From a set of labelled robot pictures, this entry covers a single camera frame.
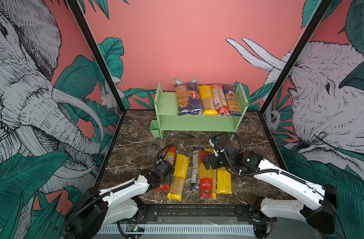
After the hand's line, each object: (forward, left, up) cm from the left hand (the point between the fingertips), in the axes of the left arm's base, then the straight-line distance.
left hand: (167, 174), depth 86 cm
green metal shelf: (+35, -1, +9) cm, 36 cm away
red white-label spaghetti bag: (+11, -2, +1) cm, 11 cm away
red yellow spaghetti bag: (-3, -22, +4) cm, 23 cm away
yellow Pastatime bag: (+6, -8, 0) cm, 10 cm away
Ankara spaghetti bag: (+32, -39, +28) cm, 58 cm away
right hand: (+2, -22, +18) cm, 28 cm away
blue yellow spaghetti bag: (+36, -10, +29) cm, 47 cm away
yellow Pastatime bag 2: (-2, -27, +1) cm, 28 cm away
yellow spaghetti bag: (-6, -32, +1) cm, 33 cm away
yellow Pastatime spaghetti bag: (+27, -24, +29) cm, 46 cm away
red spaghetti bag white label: (+31, -32, +30) cm, 53 cm away
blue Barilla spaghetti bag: (+34, -17, +29) cm, 48 cm away
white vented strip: (-27, -7, -1) cm, 28 cm away
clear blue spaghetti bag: (-6, -16, +2) cm, 17 cm away
